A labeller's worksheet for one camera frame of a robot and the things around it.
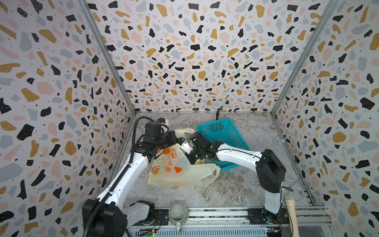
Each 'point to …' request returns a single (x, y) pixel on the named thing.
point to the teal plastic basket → (222, 130)
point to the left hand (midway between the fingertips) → (180, 133)
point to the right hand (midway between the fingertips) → (178, 158)
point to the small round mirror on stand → (217, 105)
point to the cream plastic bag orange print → (171, 165)
